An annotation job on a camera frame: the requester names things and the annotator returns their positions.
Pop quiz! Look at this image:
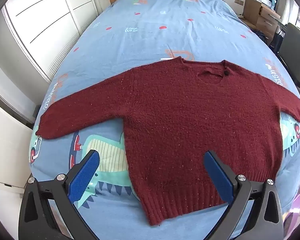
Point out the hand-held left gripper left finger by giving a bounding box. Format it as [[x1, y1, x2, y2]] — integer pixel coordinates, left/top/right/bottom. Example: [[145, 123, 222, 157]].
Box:
[[18, 149, 100, 240]]

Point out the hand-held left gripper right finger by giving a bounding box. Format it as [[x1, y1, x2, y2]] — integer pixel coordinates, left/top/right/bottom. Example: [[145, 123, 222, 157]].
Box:
[[202, 150, 284, 240]]

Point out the dark red knit sweater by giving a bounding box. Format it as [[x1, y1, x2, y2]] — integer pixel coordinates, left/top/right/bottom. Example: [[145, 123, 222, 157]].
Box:
[[36, 56, 300, 227]]

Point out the purple cloth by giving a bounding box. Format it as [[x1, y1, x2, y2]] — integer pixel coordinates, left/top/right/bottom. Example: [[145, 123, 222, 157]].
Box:
[[285, 192, 300, 230]]

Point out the black chair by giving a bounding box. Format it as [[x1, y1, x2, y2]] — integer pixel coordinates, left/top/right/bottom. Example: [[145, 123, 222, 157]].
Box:
[[271, 22, 300, 98]]

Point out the blue dinosaur print bed sheet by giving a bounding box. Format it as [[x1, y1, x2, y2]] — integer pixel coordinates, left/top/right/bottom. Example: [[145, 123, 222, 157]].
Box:
[[29, 0, 300, 240]]

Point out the wooden drawer cabinet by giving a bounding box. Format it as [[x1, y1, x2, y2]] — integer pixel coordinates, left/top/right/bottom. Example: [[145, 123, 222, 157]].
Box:
[[242, 0, 282, 37]]

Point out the white wardrobe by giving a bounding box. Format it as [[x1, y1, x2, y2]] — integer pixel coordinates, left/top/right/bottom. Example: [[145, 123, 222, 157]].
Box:
[[0, 0, 115, 85]]

